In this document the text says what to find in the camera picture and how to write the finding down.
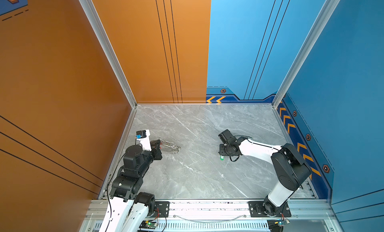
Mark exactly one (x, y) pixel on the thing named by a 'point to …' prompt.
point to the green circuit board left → (148, 224)
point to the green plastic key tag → (222, 158)
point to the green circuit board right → (277, 225)
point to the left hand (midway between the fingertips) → (160, 139)
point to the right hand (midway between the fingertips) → (221, 151)
